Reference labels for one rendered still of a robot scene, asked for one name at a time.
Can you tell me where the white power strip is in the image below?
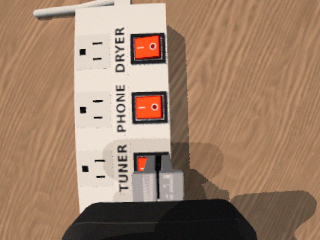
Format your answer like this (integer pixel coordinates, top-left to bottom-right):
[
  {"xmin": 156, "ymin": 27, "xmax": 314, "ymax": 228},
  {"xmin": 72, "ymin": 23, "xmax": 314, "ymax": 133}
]
[{"xmin": 33, "ymin": 0, "xmax": 171, "ymax": 214}]

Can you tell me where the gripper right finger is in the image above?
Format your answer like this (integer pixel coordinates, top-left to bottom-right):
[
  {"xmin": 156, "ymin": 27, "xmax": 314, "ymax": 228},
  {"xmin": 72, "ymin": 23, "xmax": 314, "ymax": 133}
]
[{"xmin": 158, "ymin": 155, "xmax": 184, "ymax": 201}]

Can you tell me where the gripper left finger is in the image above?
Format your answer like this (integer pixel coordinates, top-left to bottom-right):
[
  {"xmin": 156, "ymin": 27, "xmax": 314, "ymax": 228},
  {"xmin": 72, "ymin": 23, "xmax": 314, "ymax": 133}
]
[{"xmin": 132, "ymin": 155, "xmax": 159, "ymax": 202}]

